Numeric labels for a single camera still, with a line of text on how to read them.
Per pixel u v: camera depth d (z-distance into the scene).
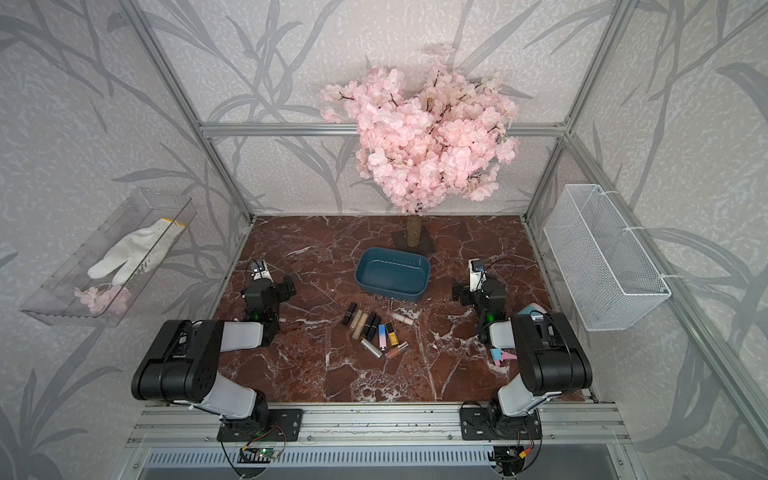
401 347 0.85
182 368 0.45
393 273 1.03
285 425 0.74
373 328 0.89
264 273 0.81
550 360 0.45
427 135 0.69
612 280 0.59
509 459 0.71
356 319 0.91
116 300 0.56
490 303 0.71
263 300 0.71
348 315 0.92
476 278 0.82
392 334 0.88
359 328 0.89
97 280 0.63
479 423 0.74
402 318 0.92
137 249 0.68
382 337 0.87
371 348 0.85
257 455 0.72
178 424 0.75
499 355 0.84
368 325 0.89
